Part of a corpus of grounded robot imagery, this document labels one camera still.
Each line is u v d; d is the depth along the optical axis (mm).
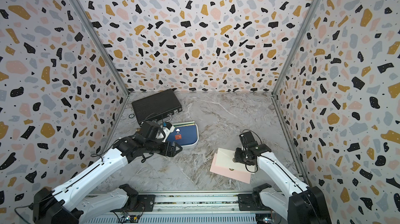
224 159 881
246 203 733
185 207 731
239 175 824
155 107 1143
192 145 881
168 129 704
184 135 923
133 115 1065
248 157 605
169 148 664
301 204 398
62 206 385
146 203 740
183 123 956
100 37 904
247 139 668
